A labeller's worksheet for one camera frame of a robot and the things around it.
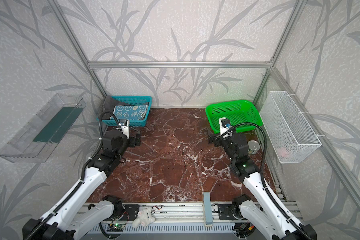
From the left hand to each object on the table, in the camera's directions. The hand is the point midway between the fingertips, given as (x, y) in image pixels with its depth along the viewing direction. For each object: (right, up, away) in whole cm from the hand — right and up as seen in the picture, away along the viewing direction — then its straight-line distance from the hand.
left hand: (133, 125), depth 78 cm
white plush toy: (+9, -43, -9) cm, 45 cm away
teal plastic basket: (-16, +19, +37) cm, 45 cm away
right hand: (+44, +2, -4) cm, 44 cm away
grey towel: (-29, +15, +29) cm, 44 cm away
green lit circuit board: (-6, -49, -7) cm, 50 cm away
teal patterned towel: (-14, +9, +32) cm, 35 cm away
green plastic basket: (+70, +10, +42) cm, 82 cm away
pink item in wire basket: (+76, -13, -6) cm, 77 cm away
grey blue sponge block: (+39, -41, -4) cm, 57 cm away
